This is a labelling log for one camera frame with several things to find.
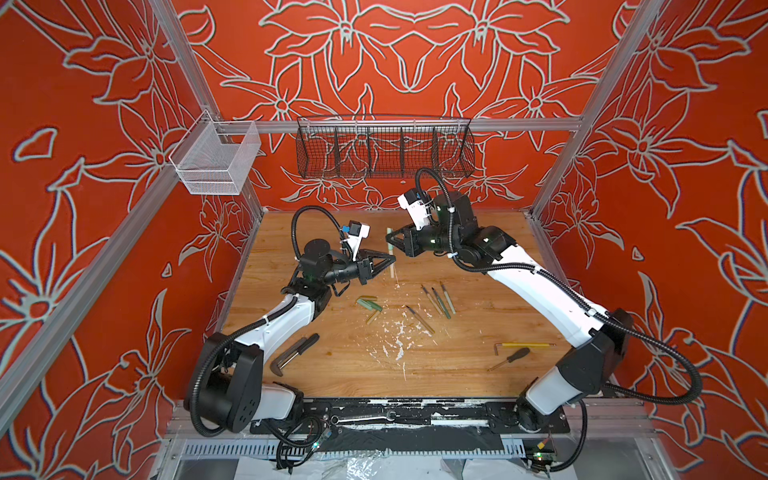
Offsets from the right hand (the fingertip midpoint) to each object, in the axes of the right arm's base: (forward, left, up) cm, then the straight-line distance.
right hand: (383, 240), depth 70 cm
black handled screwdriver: (-19, -35, -31) cm, 50 cm away
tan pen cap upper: (+2, +6, -31) cm, 31 cm away
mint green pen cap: (-1, -2, -1) cm, 2 cm away
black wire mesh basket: (+42, -1, -1) cm, 42 cm away
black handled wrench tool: (-16, +26, -31) cm, 43 cm away
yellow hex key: (-14, -40, -32) cm, 53 cm away
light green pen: (+1, -21, -31) cm, 38 cm away
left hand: (-1, -2, -5) cm, 5 cm away
